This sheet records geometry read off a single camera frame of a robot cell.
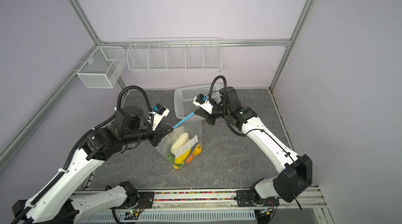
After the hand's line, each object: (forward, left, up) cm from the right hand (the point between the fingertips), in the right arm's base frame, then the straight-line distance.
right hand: (197, 111), depth 73 cm
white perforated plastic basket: (+31, +13, -25) cm, 42 cm away
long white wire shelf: (+44, +17, +3) cm, 47 cm away
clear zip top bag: (-12, +7, -12) cm, 18 cm away
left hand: (-12, +11, +3) cm, 16 cm away
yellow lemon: (-10, +1, -23) cm, 25 cm away
